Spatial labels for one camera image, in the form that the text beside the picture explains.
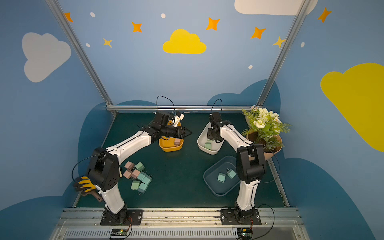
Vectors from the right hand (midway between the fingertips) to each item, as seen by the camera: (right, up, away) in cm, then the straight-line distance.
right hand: (215, 134), depth 97 cm
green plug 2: (+2, -25, -10) cm, 27 cm away
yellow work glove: (-74, -27, -16) cm, 81 cm away
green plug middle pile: (-48, -20, -6) cm, 52 cm away
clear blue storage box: (+7, -19, -5) cm, 21 cm away
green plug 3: (-48, -28, -13) cm, 57 cm away
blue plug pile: (-45, -24, -11) cm, 52 cm away
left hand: (-17, +3, -12) cm, 21 cm away
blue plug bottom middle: (-43, -30, -15) cm, 54 cm away
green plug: (-4, -8, +4) cm, 10 cm away
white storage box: (+1, -9, +4) cm, 10 cm away
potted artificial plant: (+22, +4, -22) cm, 31 cm away
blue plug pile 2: (-42, -26, -11) cm, 50 cm away
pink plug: (-26, -6, +4) cm, 27 cm away
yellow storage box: (-30, -7, +7) cm, 32 cm away
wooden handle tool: (-70, -32, -15) cm, 78 cm away
